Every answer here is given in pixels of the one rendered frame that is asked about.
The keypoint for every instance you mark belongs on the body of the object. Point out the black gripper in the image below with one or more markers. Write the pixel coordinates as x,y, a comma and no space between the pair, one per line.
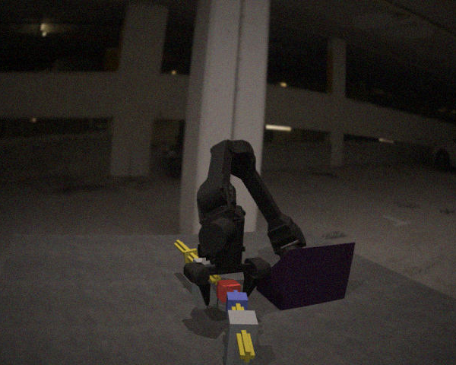
228,260

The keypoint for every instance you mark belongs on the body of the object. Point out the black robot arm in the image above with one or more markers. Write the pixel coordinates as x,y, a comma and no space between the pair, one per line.
222,221

